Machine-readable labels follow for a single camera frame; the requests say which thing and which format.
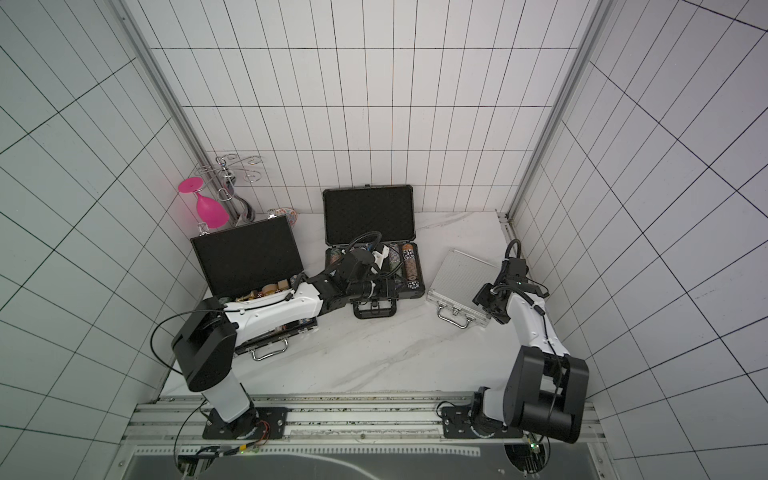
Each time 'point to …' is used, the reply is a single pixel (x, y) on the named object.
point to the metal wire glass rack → (227, 168)
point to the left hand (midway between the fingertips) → (398, 288)
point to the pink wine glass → (211, 214)
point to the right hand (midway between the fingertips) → (486, 299)
